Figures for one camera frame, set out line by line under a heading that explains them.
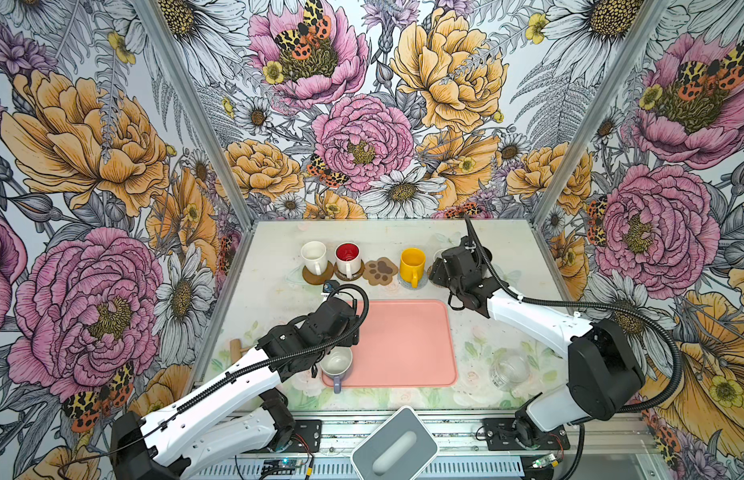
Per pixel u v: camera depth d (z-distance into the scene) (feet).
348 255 3.43
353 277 3.41
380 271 3.47
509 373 2.75
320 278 3.43
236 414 1.55
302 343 1.75
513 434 2.22
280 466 2.33
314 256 3.23
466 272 2.20
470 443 2.43
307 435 2.41
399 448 2.39
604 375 1.42
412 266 3.15
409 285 3.26
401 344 3.09
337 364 2.79
